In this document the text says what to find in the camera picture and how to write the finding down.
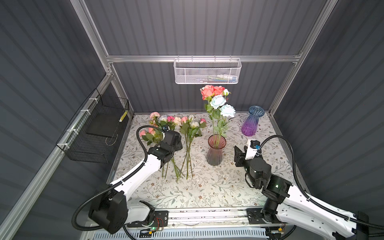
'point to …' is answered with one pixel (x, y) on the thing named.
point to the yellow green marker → (123, 116)
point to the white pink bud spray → (190, 129)
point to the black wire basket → (92, 136)
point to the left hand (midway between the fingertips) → (175, 141)
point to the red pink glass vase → (214, 154)
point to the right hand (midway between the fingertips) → (241, 148)
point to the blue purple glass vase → (249, 125)
